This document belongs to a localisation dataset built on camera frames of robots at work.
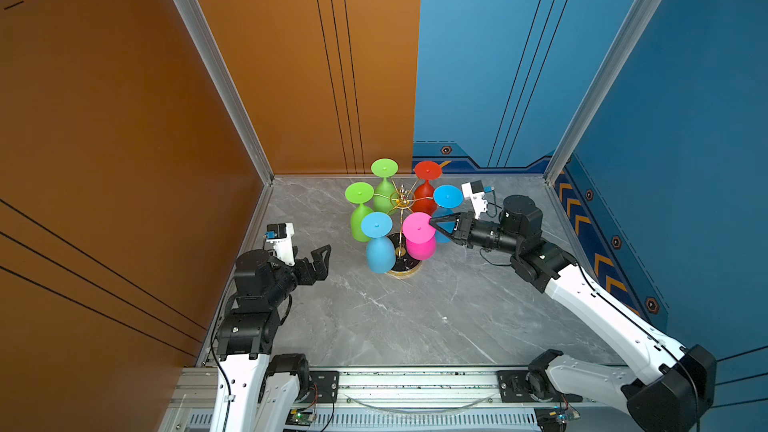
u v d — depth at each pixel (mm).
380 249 742
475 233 611
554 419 699
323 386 740
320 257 629
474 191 644
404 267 929
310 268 619
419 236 663
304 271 610
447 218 656
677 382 372
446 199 746
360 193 756
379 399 726
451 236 621
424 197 755
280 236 590
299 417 705
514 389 724
